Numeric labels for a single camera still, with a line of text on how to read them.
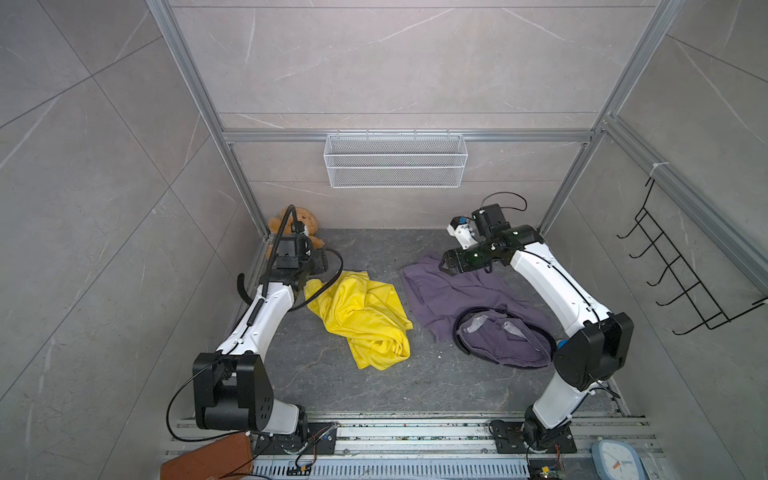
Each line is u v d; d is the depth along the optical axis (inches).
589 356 17.5
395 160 39.5
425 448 28.8
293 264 25.5
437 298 38.4
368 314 34.6
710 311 22.9
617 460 27.0
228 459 27.5
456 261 28.2
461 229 29.4
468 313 36.1
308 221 43.7
